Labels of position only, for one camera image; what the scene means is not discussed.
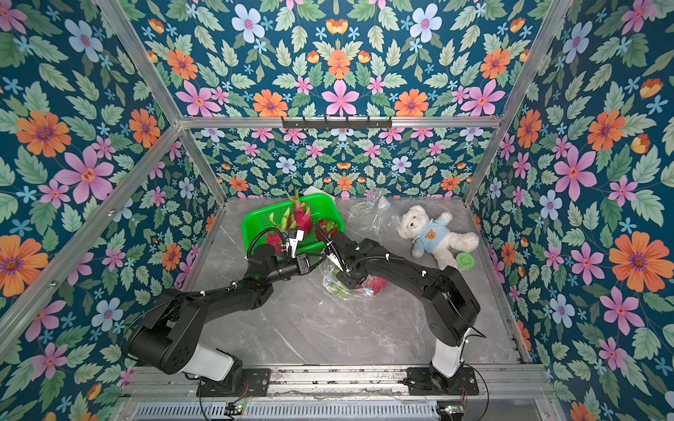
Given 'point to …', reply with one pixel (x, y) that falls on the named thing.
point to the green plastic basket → (321, 207)
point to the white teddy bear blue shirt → (433, 235)
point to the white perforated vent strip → (410, 410)
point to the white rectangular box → (315, 190)
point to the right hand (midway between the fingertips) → (356, 270)
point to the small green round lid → (465, 260)
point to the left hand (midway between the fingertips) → (327, 257)
